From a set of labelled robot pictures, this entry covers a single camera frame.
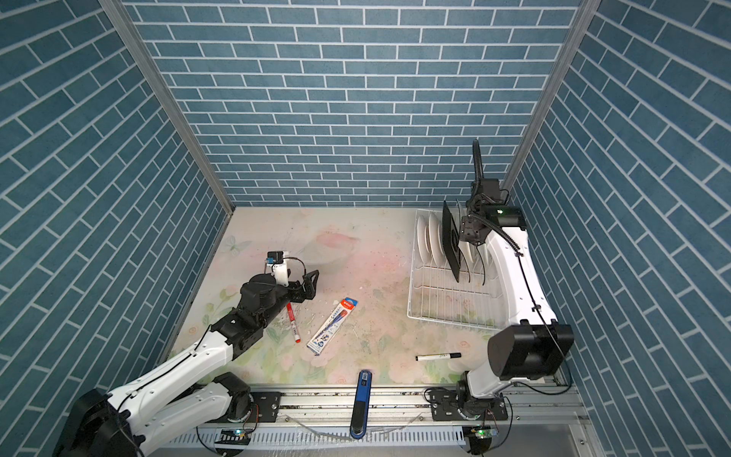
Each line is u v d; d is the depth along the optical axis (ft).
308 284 2.41
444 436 2.32
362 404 2.42
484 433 2.33
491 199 1.91
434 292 3.09
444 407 2.42
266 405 2.43
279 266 2.27
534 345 1.35
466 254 2.88
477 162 2.10
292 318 2.92
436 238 3.07
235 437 2.37
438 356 2.71
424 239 3.14
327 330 2.84
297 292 2.32
